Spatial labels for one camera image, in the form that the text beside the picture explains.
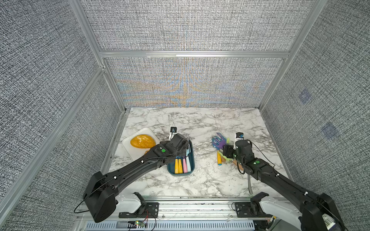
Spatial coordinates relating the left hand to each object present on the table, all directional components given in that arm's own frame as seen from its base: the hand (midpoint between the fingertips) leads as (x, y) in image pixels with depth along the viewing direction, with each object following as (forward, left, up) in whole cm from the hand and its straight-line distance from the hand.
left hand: (178, 145), depth 81 cm
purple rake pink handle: (-7, -3, -13) cm, 15 cm away
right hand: (+2, -29, -3) cm, 29 cm away
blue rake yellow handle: (-7, +2, -12) cm, 14 cm away
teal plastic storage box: (-8, +5, -13) cm, 16 cm away
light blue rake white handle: (-5, -5, -12) cm, 14 cm away
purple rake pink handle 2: (+9, -27, -13) cm, 31 cm away
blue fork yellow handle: (-8, 0, -13) cm, 15 cm away
